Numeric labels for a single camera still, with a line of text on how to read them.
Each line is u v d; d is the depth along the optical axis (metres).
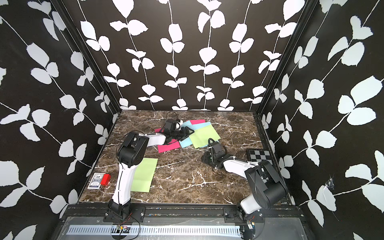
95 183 0.82
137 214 0.73
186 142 1.02
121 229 0.70
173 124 0.88
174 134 0.91
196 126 1.10
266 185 0.45
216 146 0.73
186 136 0.93
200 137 1.07
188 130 0.97
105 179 0.84
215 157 0.72
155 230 0.70
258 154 0.94
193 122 1.14
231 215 0.73
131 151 0.60
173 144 0.94
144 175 0.88
